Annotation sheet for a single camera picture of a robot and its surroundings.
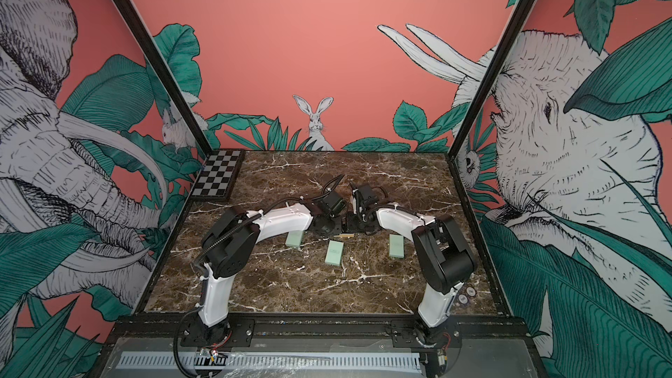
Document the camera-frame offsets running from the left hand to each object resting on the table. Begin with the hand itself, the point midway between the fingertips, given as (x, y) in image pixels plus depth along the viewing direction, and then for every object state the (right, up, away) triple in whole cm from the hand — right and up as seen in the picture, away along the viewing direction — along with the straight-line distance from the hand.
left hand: (341, 225), depth 95 cm
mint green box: (-16, -4, -4) cm, 17 cm away
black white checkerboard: (-52, +18, +14) cm, 57 cm away
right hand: (+2, +2, -2) cm, 3 cm away
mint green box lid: (+20, -7, -4) cm, 21 cm away
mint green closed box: (-2, -8, -7) cm, 11 cm away
